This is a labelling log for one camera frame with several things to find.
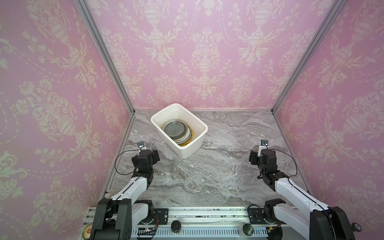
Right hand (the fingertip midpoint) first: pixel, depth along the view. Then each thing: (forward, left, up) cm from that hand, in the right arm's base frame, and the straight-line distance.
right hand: (258, 150), depth 87 cm
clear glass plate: (+22, +50, -2) cm, 55 cm away
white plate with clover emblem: (+12, +44, -3) cm, 46 cm away
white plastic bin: (+16, +34, +4) cm, 38 cm away
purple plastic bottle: (-39, -20, +11) cm, 46 cm away
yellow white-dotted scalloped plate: (+13, +39, -5) cm, 42 cm away
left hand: (+2, +66, 0) cm, 66 cm away
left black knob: (-35, +47, +1) cm, 58 cm away
